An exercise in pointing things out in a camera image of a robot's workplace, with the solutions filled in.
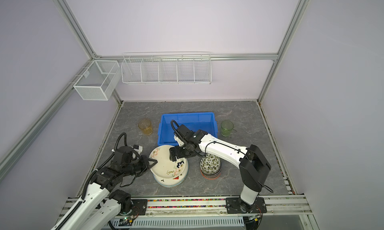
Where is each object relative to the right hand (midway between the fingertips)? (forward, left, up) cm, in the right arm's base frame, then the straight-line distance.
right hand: (177, 158), depth 79 cm
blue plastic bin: (+33, -9, -11) cm, 36 cm away
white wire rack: (+54, +10, +20) cm, 59 cm away
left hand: (-4, +9, +2) cm, 11 cm away
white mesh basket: (+48, +55, +15) cm, 74 cm away
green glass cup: (+24, -30, -6) cm, 39 cm away
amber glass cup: (+27, +25, -7) cm, 37 cm away
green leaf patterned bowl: (-2, -18, -4) cm, 19 cm away
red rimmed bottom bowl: (-9, -18, -4) cm, 20 cm away
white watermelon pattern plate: (-10, +1, -8) cm, 13 cm away
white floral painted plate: (-5, +6, 0) cm, 8 cm away
